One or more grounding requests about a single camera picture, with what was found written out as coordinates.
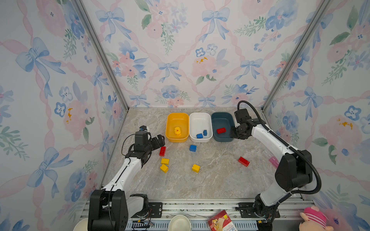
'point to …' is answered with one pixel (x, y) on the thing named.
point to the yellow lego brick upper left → (165, 161)
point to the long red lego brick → (244, 161)
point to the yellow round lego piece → (177, 131)
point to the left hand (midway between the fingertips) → (158, 138)
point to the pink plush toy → (315, 220)
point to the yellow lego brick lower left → (164, 168)
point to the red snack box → (221, 222)
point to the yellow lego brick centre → (196, 168)
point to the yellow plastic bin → (174, 120)
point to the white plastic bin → (200, 126)
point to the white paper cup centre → (179, 223)
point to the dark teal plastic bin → (221, 123)
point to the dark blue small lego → (204, 133)
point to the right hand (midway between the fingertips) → (233, 133)
